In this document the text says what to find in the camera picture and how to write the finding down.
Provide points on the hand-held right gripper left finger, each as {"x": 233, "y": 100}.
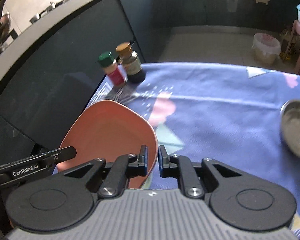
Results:
{"x": 143, "y": 163}

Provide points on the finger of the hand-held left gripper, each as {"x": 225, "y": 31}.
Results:
{"x": 62, "y": 153}

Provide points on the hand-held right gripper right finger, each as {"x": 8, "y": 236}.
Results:
{"x": 162, "y": 165}

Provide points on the pink plate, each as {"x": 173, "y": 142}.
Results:
{"x": 107, "y": 135}

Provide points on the blue printed tablecloth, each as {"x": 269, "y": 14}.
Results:
{"x": 215, "y": 120}

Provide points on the dark kitchen base cabinets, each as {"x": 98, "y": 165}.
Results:
{"x": 65, "y": 67}

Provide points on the green-capped spice bottle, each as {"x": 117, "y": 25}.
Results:
{"x": 115, "y": 73}

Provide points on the brown-capped soy sauce bottle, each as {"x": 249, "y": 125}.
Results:
{"x": 133, "y": 66}

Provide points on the gas stove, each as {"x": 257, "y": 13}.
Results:
{"x": 11, "y": 33}

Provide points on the grey kitchen countertop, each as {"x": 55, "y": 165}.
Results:
{"x": 52, "y": 22}

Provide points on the stainless steel bowl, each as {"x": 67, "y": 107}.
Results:
{"x": 296, "y": 130}

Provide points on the small steel cup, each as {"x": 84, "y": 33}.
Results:
{"x": 35, "y": 17}
{"x": 50, "y": 5}

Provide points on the trash bin with white liner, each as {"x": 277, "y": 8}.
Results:
{"x": 266, "y": 51}

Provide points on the pink plastic stool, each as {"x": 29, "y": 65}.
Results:
{"x": 298, "y": 30}

